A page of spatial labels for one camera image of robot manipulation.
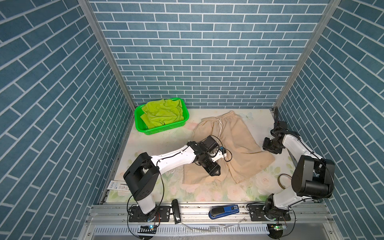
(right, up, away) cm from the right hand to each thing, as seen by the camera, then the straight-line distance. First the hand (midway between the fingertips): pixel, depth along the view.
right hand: (266, 146), depth 91 cm
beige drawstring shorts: (-12, -6, +4) cm, 14 cm away
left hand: (-32, -11, -11) cm, 36 cm away
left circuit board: (-67, -38, -19) cm, 79 cm away
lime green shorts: (-68, +22, +18) cm, 74 cm away
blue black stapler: (-32, -28, -21) cm, 47 cm away
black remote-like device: (-53, -28, -19) cm, 63 cm away
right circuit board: (-4, -38, -19) cm, 43 cm away
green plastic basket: (-84, +12, +17) cm, 87 cm away
